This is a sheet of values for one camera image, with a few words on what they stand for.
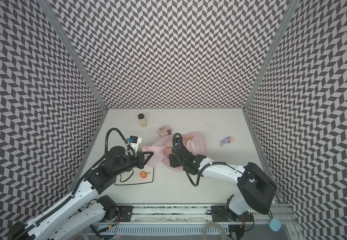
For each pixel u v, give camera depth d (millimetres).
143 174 820
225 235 683
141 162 630
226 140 963
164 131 990
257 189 423
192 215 738
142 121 1050
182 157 629
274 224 697
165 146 790
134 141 643
